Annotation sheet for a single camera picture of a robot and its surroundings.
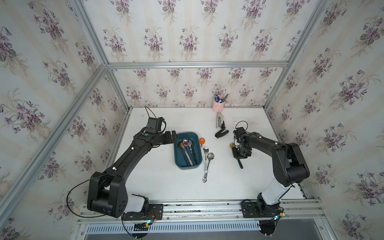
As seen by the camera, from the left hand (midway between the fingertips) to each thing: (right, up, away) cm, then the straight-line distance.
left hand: (173, 138), depth 85 cm
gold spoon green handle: (+37, -6, +10) cm, 39 cm away
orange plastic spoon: (+18, -4, +14) cm, 23 cm away
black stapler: (+30, +1, +18) cm, 35 cm away
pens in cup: (+33, +27, +27) cm, 50 cm away
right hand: (+42, -13, +9) cm, 45 cm away
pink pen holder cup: (+31, +20, +29) cm, 47 cm away
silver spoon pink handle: (+5, -7, +11) cm, 14 cm away
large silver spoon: (+23, -13, +8) cm, 27 cm away
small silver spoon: (+20, -9, +10) cm, 24 cm away
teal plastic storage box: (+3, -15, +7) cm, 17 cm away
